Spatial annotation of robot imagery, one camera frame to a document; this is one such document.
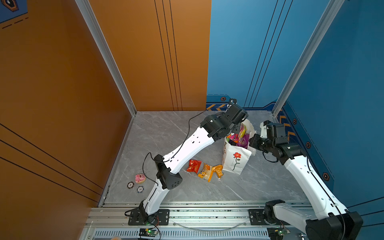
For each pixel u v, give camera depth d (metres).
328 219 0.37
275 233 0.71
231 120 0.51
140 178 0.84
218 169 0.89
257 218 0.72
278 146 0.54
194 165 0.89
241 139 0.82
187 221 0.73
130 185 0.85
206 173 0.87
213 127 0.48
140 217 0.65
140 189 0.83
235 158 0.76
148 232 0.71
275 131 0.56
